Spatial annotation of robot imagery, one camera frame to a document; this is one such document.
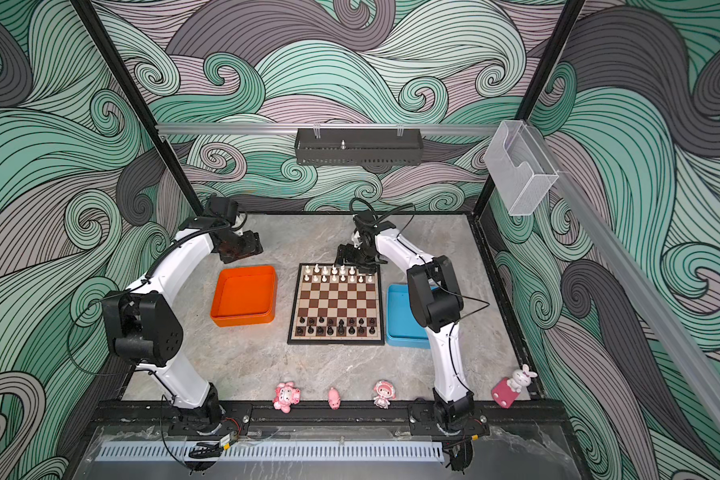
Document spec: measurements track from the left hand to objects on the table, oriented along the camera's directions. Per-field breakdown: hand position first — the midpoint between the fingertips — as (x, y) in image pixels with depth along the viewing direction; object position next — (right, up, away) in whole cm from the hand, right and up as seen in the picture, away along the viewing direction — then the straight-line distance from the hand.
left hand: (254, 247), depth 89 cm
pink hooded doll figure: (+38, -36, -14) cm, 55 cm away
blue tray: (+46, -25, 0) cm, 52 cm away
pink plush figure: (+13, -37, -15) cm, 42 cm away
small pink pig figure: (+26, -39, -13) cm, 48 cm away
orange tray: (-7, -17, +11) cm, 21 cm away
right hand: (+28, -6, +8) cm, 30 cm away
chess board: (+25, -19, +4) cm, 31 cm away
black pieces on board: (+24, -24, -2) cm, 34 cm away
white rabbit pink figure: (+71, -37, -12) cm, 81 cm away
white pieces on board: (+24, -9, +11) cm, 28 cm away
